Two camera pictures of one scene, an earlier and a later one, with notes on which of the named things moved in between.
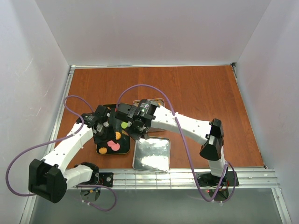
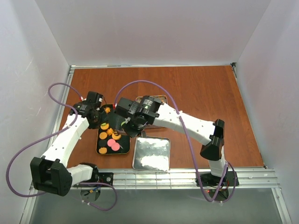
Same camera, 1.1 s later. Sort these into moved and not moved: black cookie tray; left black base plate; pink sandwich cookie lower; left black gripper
Moved: left black gripper
Not moved: black cookie tray; pink sandwich cookie lower; left black base plate
